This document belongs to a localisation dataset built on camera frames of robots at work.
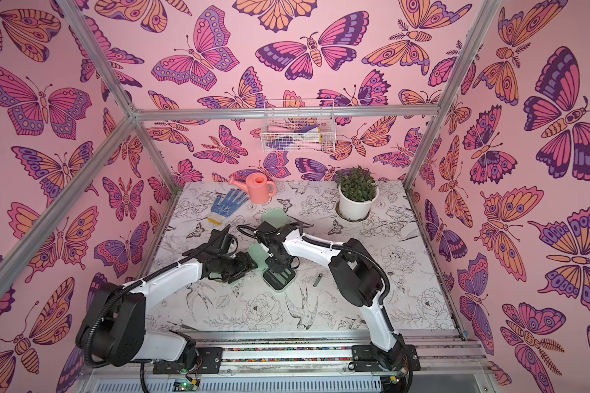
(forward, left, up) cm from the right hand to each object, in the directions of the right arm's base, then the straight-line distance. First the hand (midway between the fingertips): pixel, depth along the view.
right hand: (280, 262), depth 92 cm
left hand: (-3, +9, +2) cm, 10 cm away
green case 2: (+23, +4, -3) cm, 24 cm away
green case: (-7, +1, -3) cm, 7 cm away
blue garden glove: (+30, +28, -2) cm, 41 cm away
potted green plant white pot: (+25, -29, +15) cm, 41 cm away
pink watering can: (+32, +12, +7) cm, 35 cm away
